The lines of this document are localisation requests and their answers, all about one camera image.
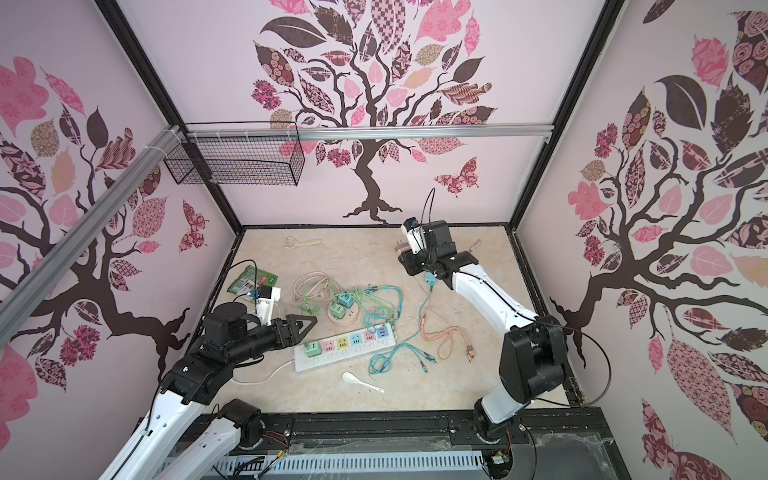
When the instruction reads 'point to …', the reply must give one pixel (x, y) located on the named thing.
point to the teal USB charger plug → (346, 300)
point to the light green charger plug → (312, 349)
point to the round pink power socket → (350, 317)
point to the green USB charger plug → (337, 311)
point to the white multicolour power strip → (347, 347)
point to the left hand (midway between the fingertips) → (311, 328)
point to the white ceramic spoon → (354, 379)
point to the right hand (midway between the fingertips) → (408, 250)
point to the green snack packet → (245, 282)
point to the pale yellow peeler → (290, 244)
